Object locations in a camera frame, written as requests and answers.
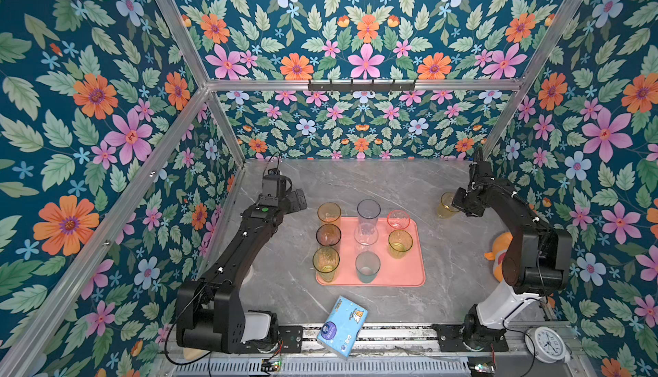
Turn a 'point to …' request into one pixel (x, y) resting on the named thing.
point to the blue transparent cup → (367, 211)
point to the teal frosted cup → (367, 265)
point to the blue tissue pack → (343, 327)
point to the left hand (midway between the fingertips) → (293, 190)
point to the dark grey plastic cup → (328, 234)
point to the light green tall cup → (326, 261)
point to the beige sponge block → (192, 354)
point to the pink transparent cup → (397, 219)
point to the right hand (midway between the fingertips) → (460, 204)
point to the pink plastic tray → (379, 254)
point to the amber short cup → (445, 209)
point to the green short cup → (399, 242)
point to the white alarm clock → (550, 346)
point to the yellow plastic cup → (329, 214)
